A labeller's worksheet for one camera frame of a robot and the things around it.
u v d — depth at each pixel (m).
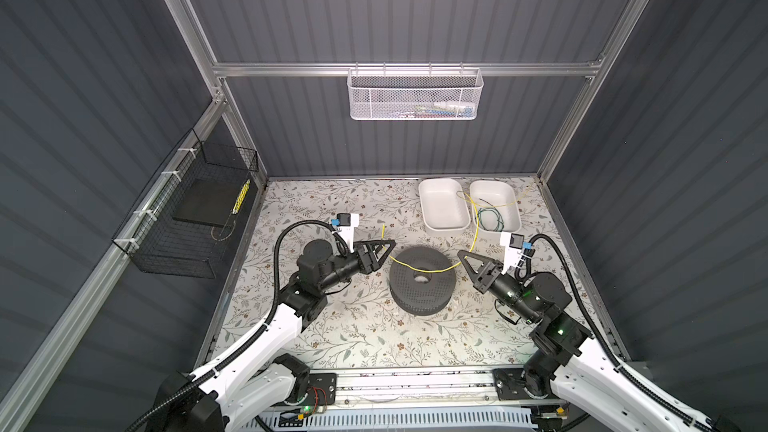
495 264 0.63
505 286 0.61
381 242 0.67
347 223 0.67
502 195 1.15
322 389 0.73
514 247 0.62
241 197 0.79
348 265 0.65
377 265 0.65
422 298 0.83
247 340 0.47
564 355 0.54
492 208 1.08
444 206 1.09
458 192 1.18
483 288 0.61
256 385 0.56
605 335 0.83
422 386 0.76
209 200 0.77
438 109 0.91
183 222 0.72
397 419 0.77
